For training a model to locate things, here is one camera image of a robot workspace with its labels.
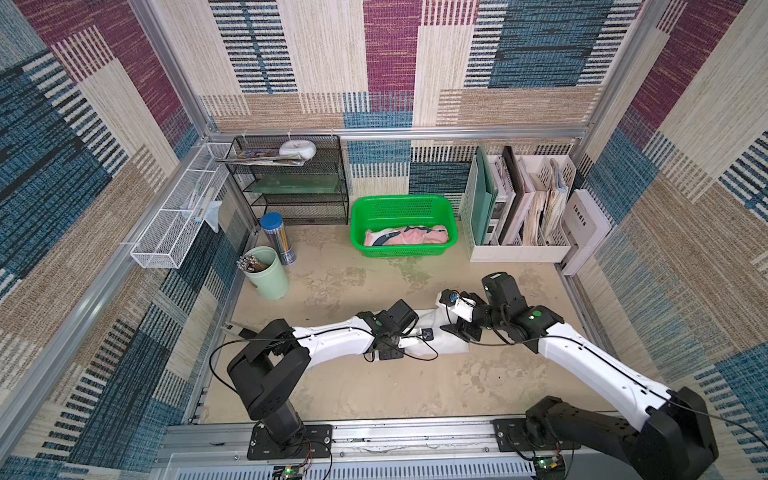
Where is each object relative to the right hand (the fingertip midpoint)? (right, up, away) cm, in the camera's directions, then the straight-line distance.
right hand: (447, 309), depth 81 cm
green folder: (+12, +30, +6) cm, 33 cm away
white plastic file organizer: (+22, +28, +11) cm, 38 cm away
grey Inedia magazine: (+45, +23, +13) cm, 52 cm away
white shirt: (-1, -9, 0) cm, 9 cm away
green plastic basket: (-13, +31, +38) cm, 51 cm away
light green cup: (-52, +6, +14) cm, 54 cm away
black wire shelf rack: (-47, +41, +28) cm, 68 cm away
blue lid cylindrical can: (-51, +24, +13) cm, 58 cm away
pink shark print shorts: (-9, +21, +24) cm, 33 cm away
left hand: (-14, -9, +9) cm, 19 cm away
